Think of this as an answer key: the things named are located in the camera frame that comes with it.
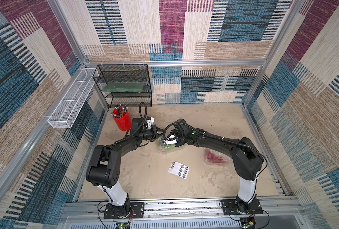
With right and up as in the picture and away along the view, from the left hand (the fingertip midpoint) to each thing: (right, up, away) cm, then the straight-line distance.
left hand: (166, 131), depth 88 cm
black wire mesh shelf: (-29, +39, +14) cm, 51 cm away
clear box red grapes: (+28, -16, 0) cm, 32 cm away
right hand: (+5, -2, +5) cm, 7 cm away
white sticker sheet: (+7, -22, -1) cm, 24 cm away
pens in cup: (-33, +13, +11) cm, 37 cm away
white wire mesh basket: (-65, +11, +5) cm, 66 cm away
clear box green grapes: (0, -11, -1) cm, 11 cm away
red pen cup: (-29, +8, +9) cm, 32 cm away
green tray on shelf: (-28, +28, +7) cm, 40 cm away
